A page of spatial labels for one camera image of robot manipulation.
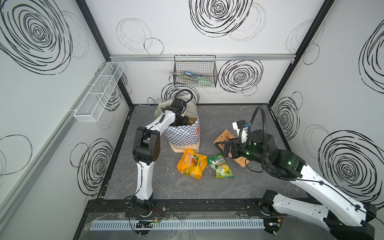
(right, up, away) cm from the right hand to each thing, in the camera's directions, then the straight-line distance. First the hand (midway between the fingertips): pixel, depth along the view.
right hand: (220, 143), depth 63 cm
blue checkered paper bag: (-16, -1, +19) cm, 25 cm away
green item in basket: (-10, +33, +23) cm, 41 cm away
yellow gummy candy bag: (-13, -15, +19) cm, 28 cm away
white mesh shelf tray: (-62, +15, +9) cm, 65 cm away
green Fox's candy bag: (+4, -18, +17) cm, 25 cm away
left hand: (-18, +8, +36) cm, 41 cm away
